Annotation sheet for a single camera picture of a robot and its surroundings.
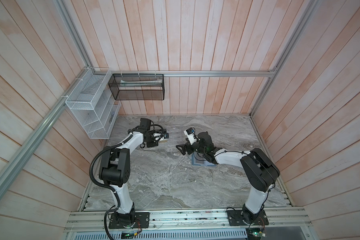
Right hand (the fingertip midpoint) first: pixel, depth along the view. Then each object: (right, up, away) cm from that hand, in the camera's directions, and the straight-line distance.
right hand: (181, 142), depth 92 cm
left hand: (-17, +1, +6) cm, 18 cm away
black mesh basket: (-31, +39, +13) cm, 52 cm away
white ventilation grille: (-9, -43, -22) cm, 49 cm away
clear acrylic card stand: (-5, +10, +11) cm, 16 cm away
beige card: (-12, 0, +6) cm, 14 cm away
